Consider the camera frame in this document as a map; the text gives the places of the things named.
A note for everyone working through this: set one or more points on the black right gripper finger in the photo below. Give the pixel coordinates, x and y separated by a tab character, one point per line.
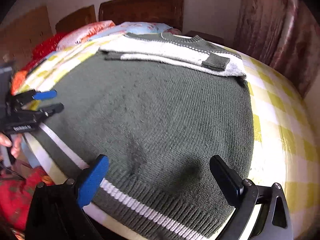
50	110
228	180

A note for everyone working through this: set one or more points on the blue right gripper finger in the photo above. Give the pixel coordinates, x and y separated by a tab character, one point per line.
90	179
45	95

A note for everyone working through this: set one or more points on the dark green knit sweater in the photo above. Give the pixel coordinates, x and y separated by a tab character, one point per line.
159	107

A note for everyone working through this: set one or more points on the person's hand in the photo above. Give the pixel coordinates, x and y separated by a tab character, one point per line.
15	145

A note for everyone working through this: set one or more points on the orange cloth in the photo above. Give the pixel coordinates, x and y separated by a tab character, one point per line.
18	80

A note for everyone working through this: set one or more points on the pink floral pillow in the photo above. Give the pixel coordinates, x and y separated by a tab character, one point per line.
82	34

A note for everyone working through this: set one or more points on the yellow white checkered bedsheet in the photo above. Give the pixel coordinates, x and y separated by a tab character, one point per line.
285	148

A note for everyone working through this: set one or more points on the red floral blanket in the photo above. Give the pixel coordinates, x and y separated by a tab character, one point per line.
16	195

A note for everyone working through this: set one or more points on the light blue floral pillow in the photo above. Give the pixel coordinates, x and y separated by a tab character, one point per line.
137	28

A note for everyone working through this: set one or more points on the dark wooden nightstand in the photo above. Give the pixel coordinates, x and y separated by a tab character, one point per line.
205	36

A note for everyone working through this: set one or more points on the dark wooden headboard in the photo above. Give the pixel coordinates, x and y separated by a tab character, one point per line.
169	12

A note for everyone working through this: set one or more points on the pink floral curtain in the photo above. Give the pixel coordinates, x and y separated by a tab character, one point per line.
284	35

